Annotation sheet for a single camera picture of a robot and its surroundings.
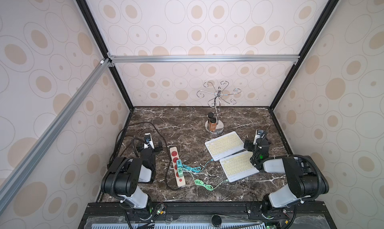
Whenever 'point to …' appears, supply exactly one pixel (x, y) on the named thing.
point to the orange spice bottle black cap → (213, 124)
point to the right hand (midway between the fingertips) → (262, 139)
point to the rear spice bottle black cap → (210, 115)
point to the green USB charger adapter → (180, 172)
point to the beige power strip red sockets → (175, 156)
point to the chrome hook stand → (216, 102)
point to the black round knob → (216, 220)
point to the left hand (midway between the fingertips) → (154, 136)
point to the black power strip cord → (167, 144)
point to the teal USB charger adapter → (179, 164)
